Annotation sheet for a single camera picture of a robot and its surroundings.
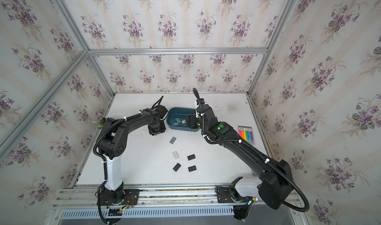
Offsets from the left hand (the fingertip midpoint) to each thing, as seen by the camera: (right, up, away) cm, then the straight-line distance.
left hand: (161, 132), depth 98 cm
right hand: (+21, +12, -20) cm, 31 cm away
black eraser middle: (+20, -13, -12) cm, 27 cm away
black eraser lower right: (+21, -18, -16) cm, 32 cm away
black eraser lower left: (+12, -17, -15) cm, 26 cm away
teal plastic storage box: (+8, +13, +7) cm, 17 cm away
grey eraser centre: (+8, -5, -5) cm, 10 cm away
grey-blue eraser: (+11, +8, +4) cm, 14 cm away
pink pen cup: (-35, +7, -9) cm, 37 cm away
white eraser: (+11, -12, -10) cm, 19 cm away
